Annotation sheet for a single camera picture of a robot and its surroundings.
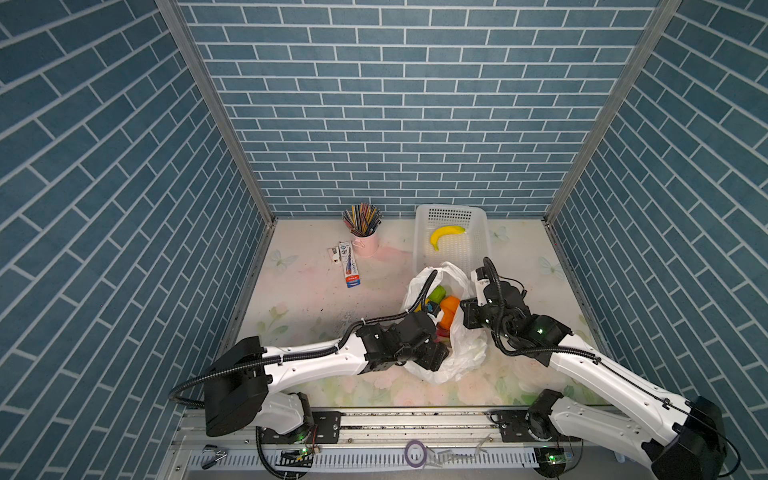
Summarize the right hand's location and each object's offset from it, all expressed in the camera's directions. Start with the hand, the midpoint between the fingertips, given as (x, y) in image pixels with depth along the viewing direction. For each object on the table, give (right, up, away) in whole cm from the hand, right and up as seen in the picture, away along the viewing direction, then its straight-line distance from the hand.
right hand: (457, 300), depth 79 cm
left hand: (-5, -13, -3) cm, 14 cm away
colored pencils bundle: (-28, +24, +23) cm, 44 cm away
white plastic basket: (+10, +13, +32) cm, 36 cm away
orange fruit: (0, -4, +10) cm, 10 cm away
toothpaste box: (-34, +10, +29) cm, 46 cm away
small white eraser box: (-39, +11, +29) cm, 50 cm away
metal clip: (-60, -35, -9) cm, 70 cm away
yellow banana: (+1, +20, +36) cm, 41 cm away
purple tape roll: (-10, -35, -8) cm, 37 cm away
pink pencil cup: (-28, +14, +26) cm, 40 cm away
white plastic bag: (+3, -12, 0) cm, 13 cm away
